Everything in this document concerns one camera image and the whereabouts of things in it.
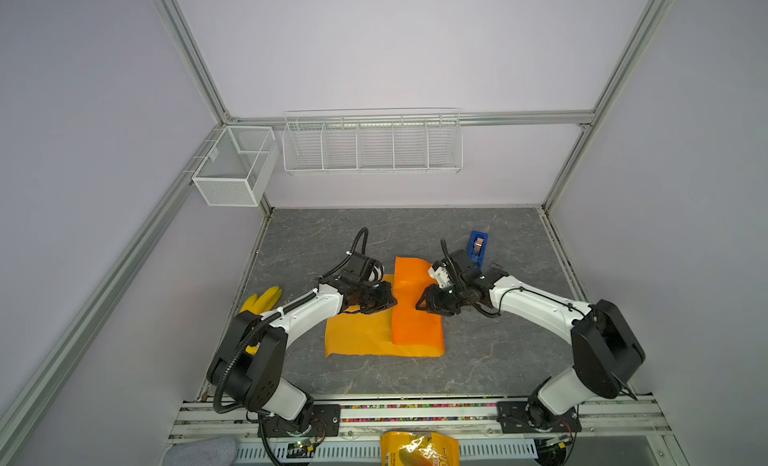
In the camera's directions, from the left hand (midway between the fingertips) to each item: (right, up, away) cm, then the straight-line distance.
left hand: (398, 305), depth 84 cm
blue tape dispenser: (+28, +16, +17) cm, 36 cm away
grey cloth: (-43, -30, -16) cm, 55 cm away
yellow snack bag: (+2, -27, -19) cm, 33 cm away
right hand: (+6, -1, -1) cm, 7 cm away
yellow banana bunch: (-42, -1, +4) cm, 43 cm away
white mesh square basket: (-55, +42, +15) cm, 70 cm away
